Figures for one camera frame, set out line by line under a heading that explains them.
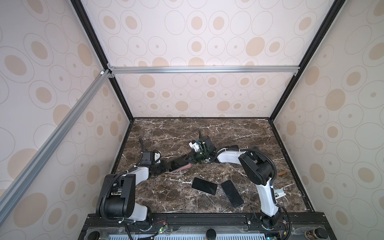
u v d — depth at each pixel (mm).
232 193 837
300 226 732
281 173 918
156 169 803
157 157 851
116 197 437
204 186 853
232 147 1031
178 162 1093
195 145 899
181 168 915
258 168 540
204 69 912
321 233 625
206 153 778
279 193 814
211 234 623
